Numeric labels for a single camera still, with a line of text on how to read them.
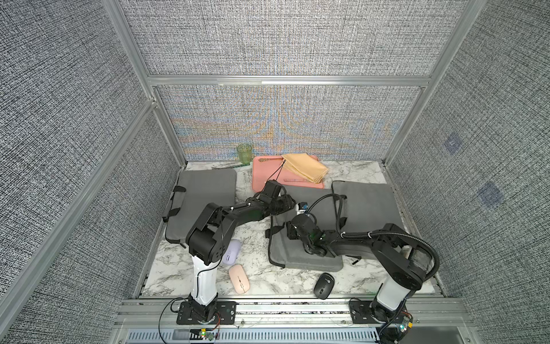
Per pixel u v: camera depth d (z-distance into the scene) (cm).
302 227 70
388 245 52
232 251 85
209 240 51
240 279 79
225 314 74
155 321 73
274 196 78
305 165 118
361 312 73
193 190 107
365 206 98
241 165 118
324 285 78
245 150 120
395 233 49
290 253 83
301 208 81
